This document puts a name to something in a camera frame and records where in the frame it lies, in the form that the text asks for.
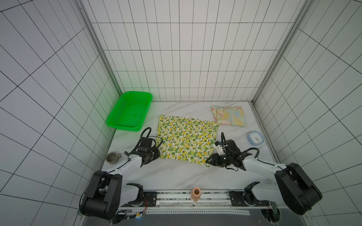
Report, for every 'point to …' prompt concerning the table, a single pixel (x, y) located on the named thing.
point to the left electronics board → (140, 215)
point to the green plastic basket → (129, 114)
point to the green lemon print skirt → (185, 139)
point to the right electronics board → (274, 207)
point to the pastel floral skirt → (233, 115)
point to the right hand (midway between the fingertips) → (208, 161)
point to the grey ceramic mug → (112, 158)
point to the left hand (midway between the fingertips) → (158, 157)
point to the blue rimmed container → (255, 138)
